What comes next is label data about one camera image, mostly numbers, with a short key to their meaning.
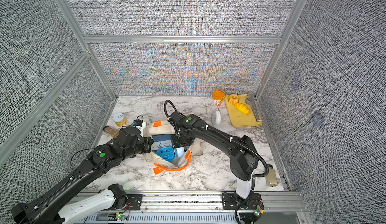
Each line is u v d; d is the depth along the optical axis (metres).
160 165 0.71
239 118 1.08
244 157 0.46
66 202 0.42
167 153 0.83
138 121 0.63
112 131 0.95
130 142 0.53
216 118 0.97
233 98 1.13
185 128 0.57
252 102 1.10
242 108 1.08
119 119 1.00
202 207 0.73
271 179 0.78
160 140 0.85
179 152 0.76
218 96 1.08
